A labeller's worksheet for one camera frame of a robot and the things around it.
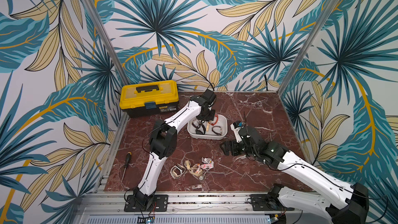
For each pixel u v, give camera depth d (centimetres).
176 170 82
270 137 96
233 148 65
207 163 83
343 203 40
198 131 95
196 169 81
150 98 95
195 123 98
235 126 69
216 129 98
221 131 96
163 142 58
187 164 82
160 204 73
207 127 97
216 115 92
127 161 86
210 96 77
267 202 67
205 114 80
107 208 73
